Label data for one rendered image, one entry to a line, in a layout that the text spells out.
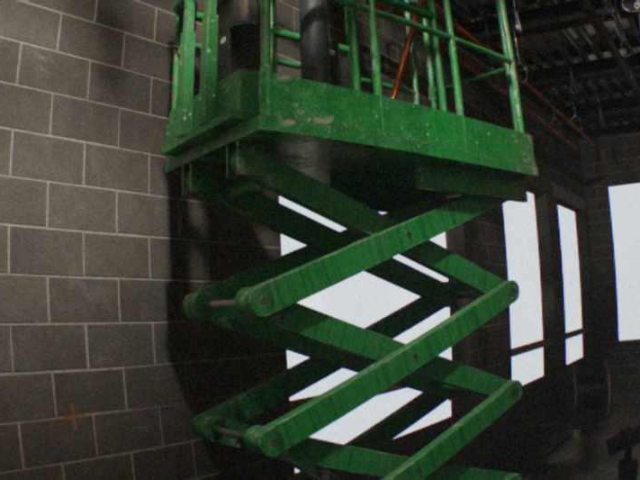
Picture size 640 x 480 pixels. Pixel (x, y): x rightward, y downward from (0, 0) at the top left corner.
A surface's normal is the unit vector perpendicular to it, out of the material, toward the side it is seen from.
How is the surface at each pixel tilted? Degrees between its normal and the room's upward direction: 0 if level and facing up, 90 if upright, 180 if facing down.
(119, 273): 90
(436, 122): 90
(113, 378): 90
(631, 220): 90
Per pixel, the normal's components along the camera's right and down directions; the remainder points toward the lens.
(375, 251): 0.65, -0.11
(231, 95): -0.76, -0.03
